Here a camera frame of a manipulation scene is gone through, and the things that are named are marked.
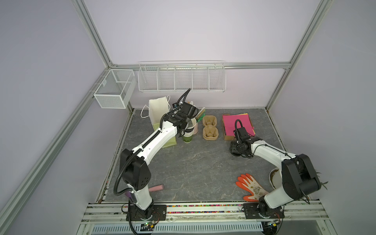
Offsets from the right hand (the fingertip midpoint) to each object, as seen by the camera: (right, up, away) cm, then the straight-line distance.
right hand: (237, 149), depth 93 cm
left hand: (-33, +16, -9) cm, 38 cm away
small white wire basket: (-84, +41, +14) cm, 95 cm away
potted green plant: (+32, -12, -25) cm, 43 cm away
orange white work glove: (+3, -17, -10) cm, 20 cm away
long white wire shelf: (-36, +49, +7) cm, 61 cm away
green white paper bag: (-52, +26, +4) cm, 58 cm away
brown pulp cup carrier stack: (-16, +10, +10) cm, 21 cm away
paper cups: (-32, +11, -4) cm, 34 cm away
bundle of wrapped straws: (-23, +22, +4) cm, 32 cm away
